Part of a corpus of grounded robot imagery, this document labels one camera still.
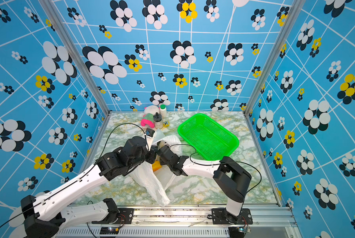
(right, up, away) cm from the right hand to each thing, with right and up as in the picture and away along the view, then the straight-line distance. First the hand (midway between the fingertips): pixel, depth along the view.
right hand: (165, 152), depth 87 cm
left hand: (-1, +6, -16) cm, 17 cm away
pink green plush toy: (-15, +21, +20) cm, 32 cm away
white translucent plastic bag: (-1, -9, -22) cm, 23 cm away
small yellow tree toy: (-2, +17, +24) cm, 30 cm away
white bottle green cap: (-4, +28, +25) cm, 37 cm away
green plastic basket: (+28, +7, +18) cm, 34 cm away
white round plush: (-13, +29, +25) cm, 41 cm away
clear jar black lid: (-7, +19, +16) cm, 26 cm away
